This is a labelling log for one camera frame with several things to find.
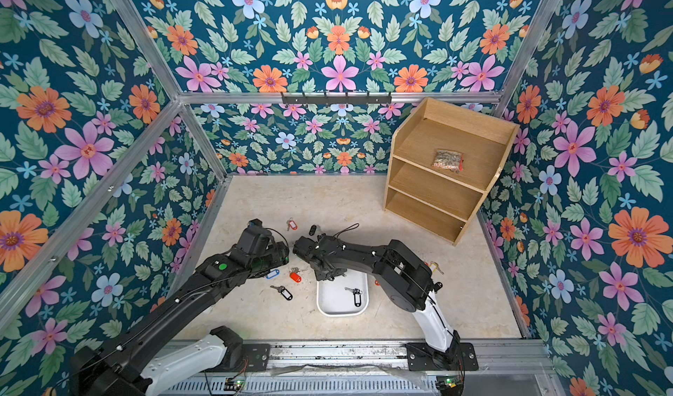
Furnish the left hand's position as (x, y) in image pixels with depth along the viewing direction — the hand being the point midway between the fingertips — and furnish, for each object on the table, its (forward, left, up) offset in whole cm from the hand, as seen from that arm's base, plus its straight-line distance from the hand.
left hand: (286, 252), depth 80 cm
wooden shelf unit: (+15, -51, +1) cm, 53 cm away
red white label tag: (+21, +3, -14) cm, 25 cm away
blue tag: (-9, +2, +5) cm, 11 cm away
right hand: (-1, -13, -14) cm, 19 cm away
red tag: (-2, 0, -15) cm, 15 cm away
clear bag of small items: (+17, -52, +19) cm, 58 cm away
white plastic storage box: (-10, -18, -15) cm, 25 cm away
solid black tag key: (+17, -5, -14) cm, 22 cm away
